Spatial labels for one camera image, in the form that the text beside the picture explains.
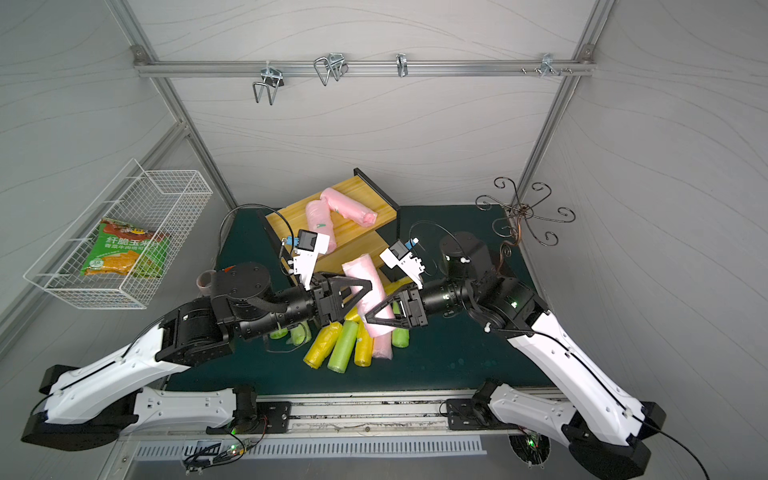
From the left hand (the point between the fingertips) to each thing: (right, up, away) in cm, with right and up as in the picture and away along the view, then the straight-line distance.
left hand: (367, 290), depth 49 cm
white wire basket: (-58, +19, +31) cm, 69 cm away
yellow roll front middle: (-4, -23, +33) cm, 40 cm away
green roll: (+7, -20, +35) cm, 41 cm away
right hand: (0, -5, +2) cm, 6 cm away
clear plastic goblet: (-47, -3, +31) cm, 57 cm away
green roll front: (-10, -24, +33) cm, 42 cm away
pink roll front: (+2, -22, +33) cm, 40 cm away
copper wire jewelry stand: (+38, +15, +29) cm, 51 cm away
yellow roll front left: (-15, -21, +34) cm, 43 cm away
